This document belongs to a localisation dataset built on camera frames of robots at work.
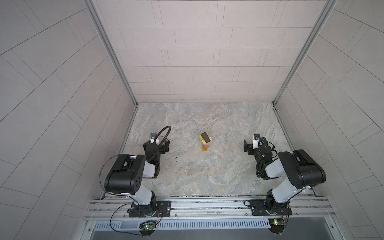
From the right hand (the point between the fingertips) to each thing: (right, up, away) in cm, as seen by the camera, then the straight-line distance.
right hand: (252, 138), depth 93 cm
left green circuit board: (-56, -34, -28) cm, 71 cm away
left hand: (-57, +1, 0) cm, 57 cm away
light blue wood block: (-28, -2, -10) cm, 30 cm away
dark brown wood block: (-30, +2, -9) cm, 31 cm away
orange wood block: (-30, -7, -2) cm, 30 cm away
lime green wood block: (-32, +2, -8) cm, 34 cm away
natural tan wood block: (-30, -1, -10) cm, 32 cm away
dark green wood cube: (-30, -6, -2) cm, 31 cm away
